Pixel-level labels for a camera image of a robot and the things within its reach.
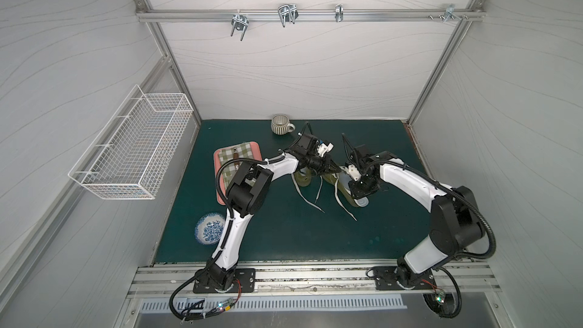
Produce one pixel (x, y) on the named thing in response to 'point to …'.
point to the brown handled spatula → (236, 156)
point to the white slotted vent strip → (288, 303)
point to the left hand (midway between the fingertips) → (343, 172)
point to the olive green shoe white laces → (304, 198)
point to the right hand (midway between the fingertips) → (358, 192)
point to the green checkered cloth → (244, 152)
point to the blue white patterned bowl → (209, 228)
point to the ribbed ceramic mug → (280, 124)
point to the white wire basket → (130, 156)
